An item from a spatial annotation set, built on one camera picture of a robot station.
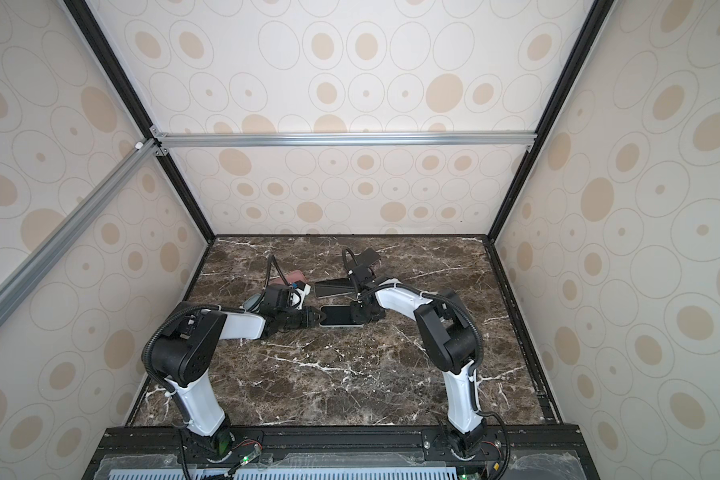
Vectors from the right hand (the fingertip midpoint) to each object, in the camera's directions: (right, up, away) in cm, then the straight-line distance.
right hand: (360, 320), depth 97 cm
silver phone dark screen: (-10, +10, +10) cm, 17 cm away
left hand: (-9, +3, -3) cm, 10 cm away
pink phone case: (-26, +13, +12) cm, 31 cm away
